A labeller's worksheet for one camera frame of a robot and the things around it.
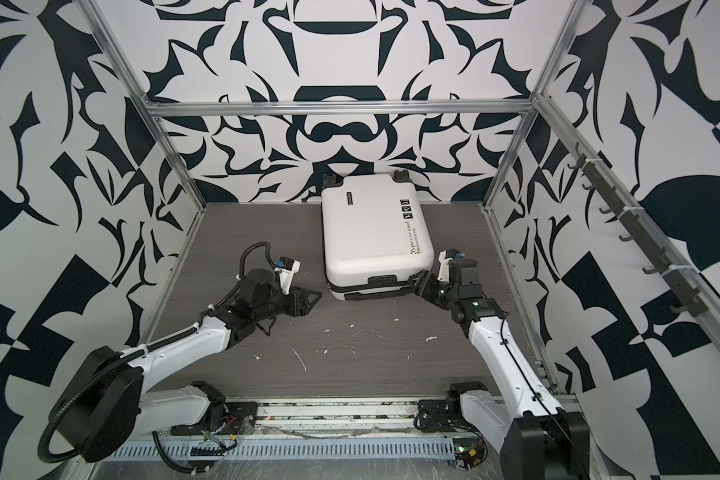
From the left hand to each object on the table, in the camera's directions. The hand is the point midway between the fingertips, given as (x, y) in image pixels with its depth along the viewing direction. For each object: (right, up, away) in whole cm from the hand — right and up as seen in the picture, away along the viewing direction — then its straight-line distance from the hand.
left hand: (316, 288), depth 83 cm
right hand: (+28, +3, -2) cm, 28 cm away
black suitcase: (+16, +14, +2) cm, 22 cm away
